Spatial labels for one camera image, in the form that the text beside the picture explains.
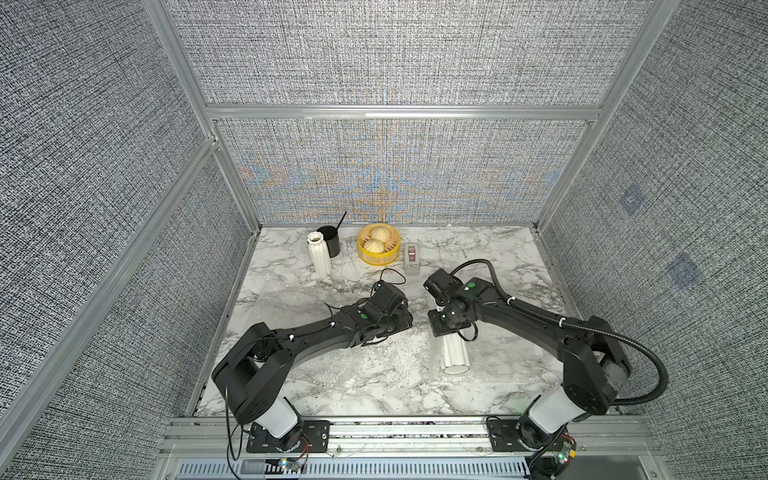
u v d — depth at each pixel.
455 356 0.80
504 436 0.73
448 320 0.72
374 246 1.06
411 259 1.06
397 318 0.76
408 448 0.73
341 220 1.03
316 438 0.73
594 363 0.43
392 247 1.09
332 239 1.06
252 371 0.45
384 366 0.85
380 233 1.10
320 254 0.95
